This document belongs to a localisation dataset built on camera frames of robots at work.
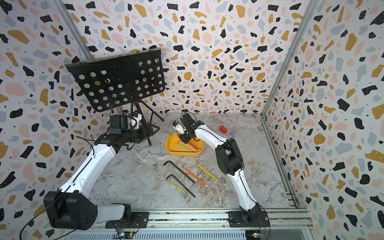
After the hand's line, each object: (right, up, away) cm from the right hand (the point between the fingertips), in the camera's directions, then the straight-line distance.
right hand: (183, 137), depth 99 cm
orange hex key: (+8, -23, -9) cm, 26 cm away
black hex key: (-6, -22, -9) cm, 25 cm away
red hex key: (+5, -4, -2) cm, 7 cm away
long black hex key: (-1, -20, -7) cm, 21 cm away
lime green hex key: (-2, -28, -13) cm, 31 cm away
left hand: (-12, +5, -20) cm, 24 cm away
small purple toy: (+35, +2, +6) cm, 35 cm away
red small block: (+28, +5, +11) cm, 31 cm away
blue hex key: (+2, -8, +2) cm, 8 cm away
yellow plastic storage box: (-5, -7, +2) cm, 9 cm away
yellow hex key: (+16, -21, -9) cm, 27 cm away
